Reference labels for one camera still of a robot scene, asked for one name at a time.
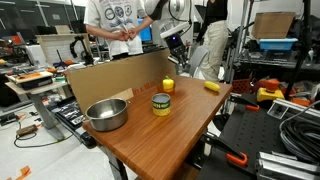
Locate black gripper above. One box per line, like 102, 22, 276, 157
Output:
164, 32, 189, 69

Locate person's right forearm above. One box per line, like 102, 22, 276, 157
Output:
86, 23, 120, 42

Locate person's left forearm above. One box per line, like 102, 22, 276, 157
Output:
135, 15, 155, 34

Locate person's left hand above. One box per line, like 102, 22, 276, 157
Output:
128, 27, 140, 42

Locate person's right hand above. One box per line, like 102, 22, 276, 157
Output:
116, 29, 131, 43

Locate grey chair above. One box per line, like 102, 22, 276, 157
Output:
188, 44, 212, 80

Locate yellow bell pepper toy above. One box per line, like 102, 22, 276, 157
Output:
162, 75, 176, 94

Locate person in black shirt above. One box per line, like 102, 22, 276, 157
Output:
195, 0, 232, 83

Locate yellow corn cob toy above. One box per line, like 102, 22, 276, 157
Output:
203, 80, 221, 93

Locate green and yellow tin can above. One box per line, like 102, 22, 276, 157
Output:
151, 92, 172, 117

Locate orange plastic crate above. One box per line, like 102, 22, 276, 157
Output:
231, 78, 253, 95

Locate brown cardboard panel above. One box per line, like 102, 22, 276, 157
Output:
66, 48, 177, 114

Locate person in white printed t-shirt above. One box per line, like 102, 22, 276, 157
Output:
83, 0, 155, 61

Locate stainless steel pot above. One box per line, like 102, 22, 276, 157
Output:
84, 97, 131, 132

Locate yellow emergency stop button box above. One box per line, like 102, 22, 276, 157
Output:
255, 78, 285, 103

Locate large cardboard box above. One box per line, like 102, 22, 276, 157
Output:
251, 11, 297, 40

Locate blue plastic bin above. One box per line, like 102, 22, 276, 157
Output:
258, 37, 299, 52

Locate black articulated stand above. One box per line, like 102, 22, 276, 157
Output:
68, 34, 95, 66

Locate black control box with labels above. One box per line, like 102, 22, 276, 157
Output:
49, 99, 88, 133

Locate white tray scale device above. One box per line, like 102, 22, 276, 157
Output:
5, 70, 55, 91

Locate stacked aluminium extrusions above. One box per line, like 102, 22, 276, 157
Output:
254, 151, 320, 180

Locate orange tape piece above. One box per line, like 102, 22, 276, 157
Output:
12, 165, 33, 180

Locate black clamp with orange handle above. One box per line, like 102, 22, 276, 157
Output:
229, 94, 261, 112
199, 132, 250, 168

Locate black cable bundle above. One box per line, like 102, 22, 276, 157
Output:
278, 99, 320, 165

